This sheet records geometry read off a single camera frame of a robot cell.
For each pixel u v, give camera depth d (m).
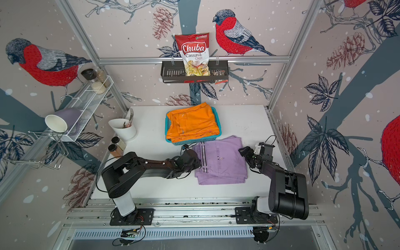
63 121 0.61
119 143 0.93
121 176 0.47
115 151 0.89
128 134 1.00
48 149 0.66
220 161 0.90
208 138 0.97
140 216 0.73
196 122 0.99
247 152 0.83
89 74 0.78
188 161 0.72
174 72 0.95
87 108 0.73
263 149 0.73
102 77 0.86
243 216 0.73
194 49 0.80
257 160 0.71
